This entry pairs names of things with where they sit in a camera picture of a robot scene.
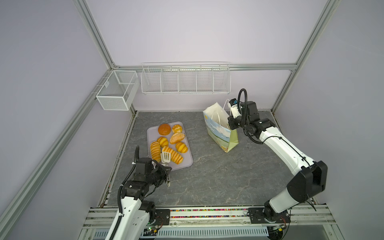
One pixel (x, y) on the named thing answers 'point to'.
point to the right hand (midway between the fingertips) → (230, 118)
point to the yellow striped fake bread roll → (163, 141)
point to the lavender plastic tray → (168, 145)
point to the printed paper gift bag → (217, 120)
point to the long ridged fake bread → (175, 157)
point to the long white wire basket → (185, 78)
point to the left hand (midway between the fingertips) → (172, 170)
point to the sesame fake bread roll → (177, 138)
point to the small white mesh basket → (119, 90)
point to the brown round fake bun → (164, 129)
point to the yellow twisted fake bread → (181, 147)
